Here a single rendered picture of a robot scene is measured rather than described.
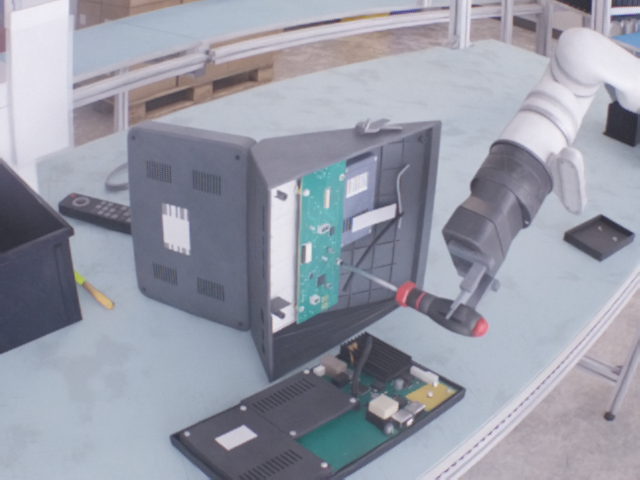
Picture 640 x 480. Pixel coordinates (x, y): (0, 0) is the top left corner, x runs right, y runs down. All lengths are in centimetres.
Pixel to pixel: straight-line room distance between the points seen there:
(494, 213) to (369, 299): 22
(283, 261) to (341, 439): 18
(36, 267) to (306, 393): 31
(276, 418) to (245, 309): 17
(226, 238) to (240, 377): 14
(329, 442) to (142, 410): 18
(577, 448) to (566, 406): 22
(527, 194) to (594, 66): 19
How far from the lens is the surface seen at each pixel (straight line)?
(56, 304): 80
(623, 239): 110
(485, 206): 69
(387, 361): 73
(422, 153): 80
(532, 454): 213
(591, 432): 225
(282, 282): 71
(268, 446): 62
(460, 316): 66
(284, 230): 69
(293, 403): 67
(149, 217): 80
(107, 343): 79
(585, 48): 80
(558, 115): 76
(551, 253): 102
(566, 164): 71
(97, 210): 103
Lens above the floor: 147
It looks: 26 degrees down
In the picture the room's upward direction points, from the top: 3 degrees clockwise
